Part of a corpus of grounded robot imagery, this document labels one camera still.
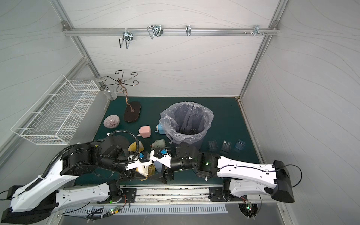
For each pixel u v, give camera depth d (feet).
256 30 2.51
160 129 3.07
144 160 1.55
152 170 1.91
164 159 1.61
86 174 1.35
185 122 2.83
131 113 3.54
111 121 3.39
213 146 3.03
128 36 2.56
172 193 2.47
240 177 1.53
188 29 2.36
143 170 1.76
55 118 2.24
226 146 3.04
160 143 2.78
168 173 1.63
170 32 2.57
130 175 1.59
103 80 2.82
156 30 2.51
